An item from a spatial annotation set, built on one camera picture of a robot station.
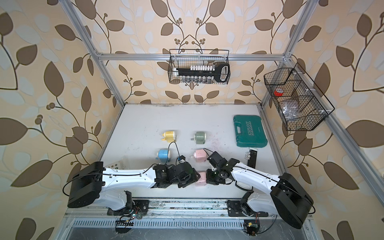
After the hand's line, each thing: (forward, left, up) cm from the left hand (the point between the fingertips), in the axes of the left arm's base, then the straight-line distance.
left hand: (199, 178), depth 76 cm
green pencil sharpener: (+25, -1, 0) cm, 25 cm away
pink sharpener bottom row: (-1, -2, -1) cm, 3 cm away
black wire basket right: (+28, -50, +27) cm, 63 cm away
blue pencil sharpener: (+13, +20, -1) cm, 24 cm away
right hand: (0, -4, -7) cm, 8 cm away
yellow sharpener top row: (+27, +19, -2) cm, 32 cm away
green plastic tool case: (+31, -34, -2) cm, 46 cm away
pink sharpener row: (+14, -1, -2) cm, 14 cm away
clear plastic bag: (+23, -43, +28) cm, 56 cm away
